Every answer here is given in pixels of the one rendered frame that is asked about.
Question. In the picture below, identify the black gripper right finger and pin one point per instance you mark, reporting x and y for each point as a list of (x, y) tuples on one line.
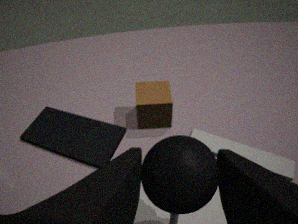
[(251, 194)]

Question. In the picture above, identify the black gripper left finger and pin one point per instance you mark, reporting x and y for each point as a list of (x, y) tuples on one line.
[(108, 195)]

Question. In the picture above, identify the tan-brown cube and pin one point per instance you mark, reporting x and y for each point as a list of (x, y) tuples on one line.
[(154, 104)]

